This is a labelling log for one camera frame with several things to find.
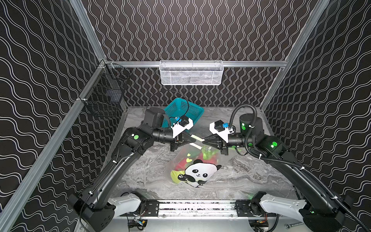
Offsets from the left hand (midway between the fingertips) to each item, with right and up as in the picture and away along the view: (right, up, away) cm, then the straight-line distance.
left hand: (197, 140), depth 58 cm
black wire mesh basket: (-58, +26, +35) cm, 73 cm away
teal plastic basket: (-8, +20, +58) cm, 62 cm away
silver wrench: (+45, -43, +12) cm, 63 cm away
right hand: (+3, +1, +3) cm, 4 cm away
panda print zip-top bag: (-1, -13, +8) cm, 15 cm away
